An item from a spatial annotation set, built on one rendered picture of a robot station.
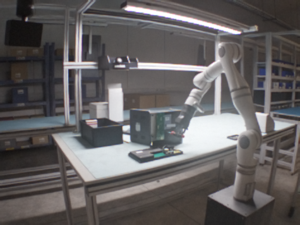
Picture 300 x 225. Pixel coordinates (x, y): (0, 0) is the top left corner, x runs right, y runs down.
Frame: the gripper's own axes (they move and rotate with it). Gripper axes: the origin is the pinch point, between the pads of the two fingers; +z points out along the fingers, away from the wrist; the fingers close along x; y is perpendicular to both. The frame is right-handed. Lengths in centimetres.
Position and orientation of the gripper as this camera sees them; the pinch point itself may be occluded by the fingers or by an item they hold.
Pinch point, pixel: (179, 136)
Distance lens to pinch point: 121.7
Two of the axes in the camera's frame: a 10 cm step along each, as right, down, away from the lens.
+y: -5.7, -1.2, 8.2
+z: -4.7, 8.6, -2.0
